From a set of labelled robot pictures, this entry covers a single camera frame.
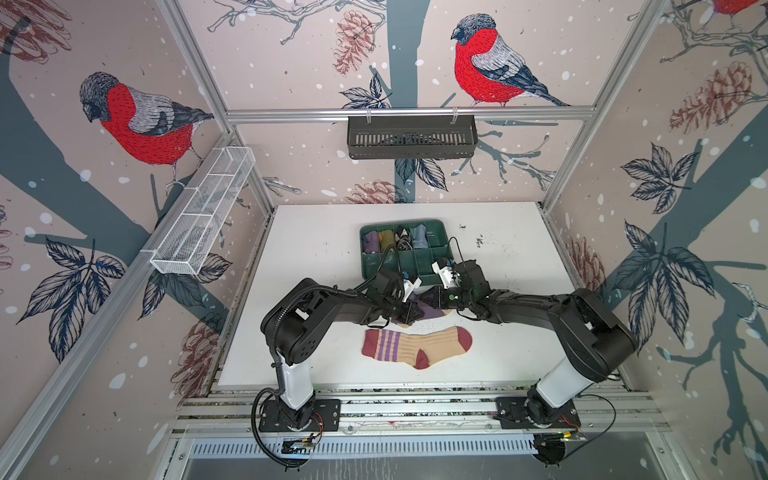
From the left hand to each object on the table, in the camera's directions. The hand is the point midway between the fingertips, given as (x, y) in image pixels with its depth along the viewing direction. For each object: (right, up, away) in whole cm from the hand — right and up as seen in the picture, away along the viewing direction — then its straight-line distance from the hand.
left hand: (424, 316), depth 88 cm
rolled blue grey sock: (0, +23, +15) cm, 27 cm away
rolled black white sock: (-6, +23, +13) cm, 27 cm away
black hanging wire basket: (-2, +60, +17) cm, 62 cm away
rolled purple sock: (-17, +22, +15) cm, 32 cm away
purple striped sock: (-2, +1, +2) cm, 3 cm away
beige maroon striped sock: (-1, -9, -4) cm, 10 cm away
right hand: (-1, +5, +1) cm, 5 cm away
